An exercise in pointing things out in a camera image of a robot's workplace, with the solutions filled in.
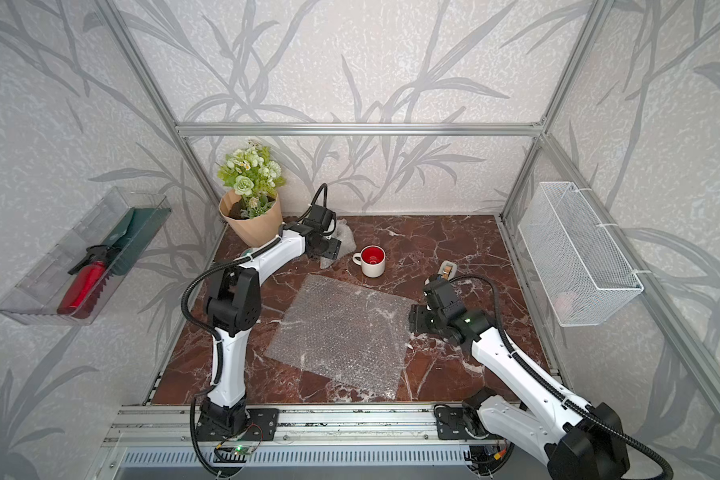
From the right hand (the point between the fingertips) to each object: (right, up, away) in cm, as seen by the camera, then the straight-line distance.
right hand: (417, 314), depth 81 cm
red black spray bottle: (-69, +11, -23) cm, 74 cm away
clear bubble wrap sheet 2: (-18, -8, +8) cm, 21 cm away
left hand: (-28, +19, +20) cm, 39 cm away
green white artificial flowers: (-51, +42, +15) cm, 68 cm away
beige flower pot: (-53, +24, +21) cm, 62 cm away
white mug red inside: (-13, +14, +22) cm, 29 cm away
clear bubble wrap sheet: (-23, +23, +21) cm, 38 cm away
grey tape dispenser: (+12, +10, +17) cm, 24 cm away
